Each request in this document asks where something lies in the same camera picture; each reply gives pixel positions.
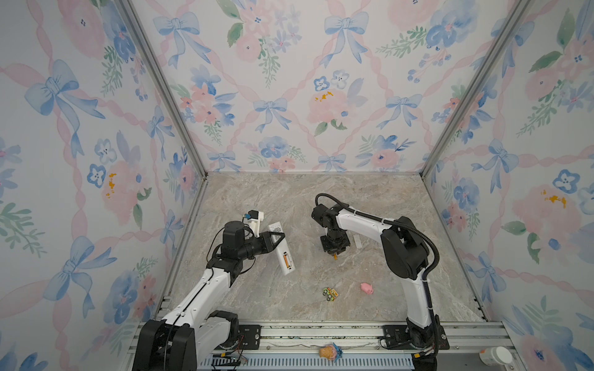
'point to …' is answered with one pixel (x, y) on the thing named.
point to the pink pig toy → (366, 287)
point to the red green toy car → (331, 294)
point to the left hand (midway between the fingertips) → (283, 235)
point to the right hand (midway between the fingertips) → (331, 251)
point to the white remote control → (283, 250)
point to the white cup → (496, 355)
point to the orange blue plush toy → (331, 352)
